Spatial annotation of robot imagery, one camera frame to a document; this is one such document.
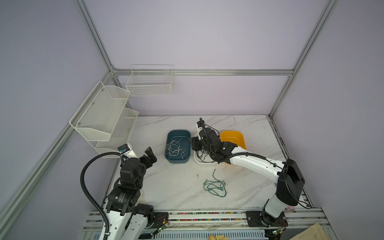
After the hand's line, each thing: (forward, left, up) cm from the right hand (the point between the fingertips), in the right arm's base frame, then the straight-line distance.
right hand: (191, 138), depth 80 cm
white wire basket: (+38, +28, +13) cm, 49 cm away
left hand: (-12, +23, +4) cm, 26 cm away
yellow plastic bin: (+15, -29, -19) cm, 38 cm away
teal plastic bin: (+10, +6, -20) cm, 23 cm away
